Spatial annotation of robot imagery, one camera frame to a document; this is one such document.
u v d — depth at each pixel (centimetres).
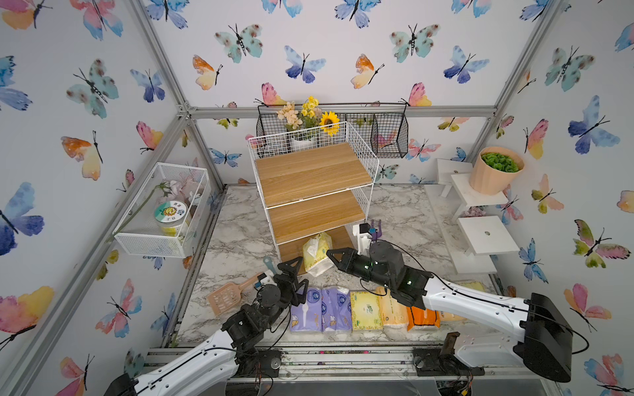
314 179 67
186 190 79
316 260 72
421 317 77
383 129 98
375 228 68
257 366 72
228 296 87
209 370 52
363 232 68
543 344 39
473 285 86
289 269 69
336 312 80
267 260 96
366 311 79
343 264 63
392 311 80
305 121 85
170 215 65
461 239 87
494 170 78
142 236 61
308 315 78
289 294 68
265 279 74
